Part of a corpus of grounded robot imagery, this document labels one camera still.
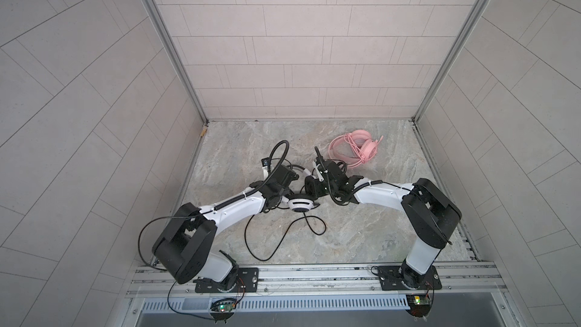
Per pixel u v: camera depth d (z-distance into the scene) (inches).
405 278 24.9
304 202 31.4
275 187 25.8
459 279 28.5
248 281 27.9
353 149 38.5
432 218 18.2
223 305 25.3
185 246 16.3
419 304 26.8
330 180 27.3
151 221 16.2
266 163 29.7
